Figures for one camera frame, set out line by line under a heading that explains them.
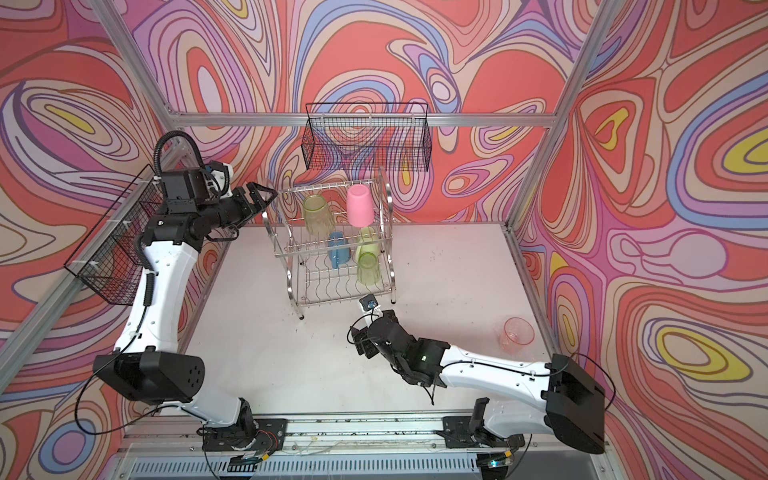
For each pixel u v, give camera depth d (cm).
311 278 98
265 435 73
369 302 64
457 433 73
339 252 96
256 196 64
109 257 68
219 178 57
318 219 78
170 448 75
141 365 40
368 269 93
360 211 78
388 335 55
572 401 41
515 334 88
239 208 64
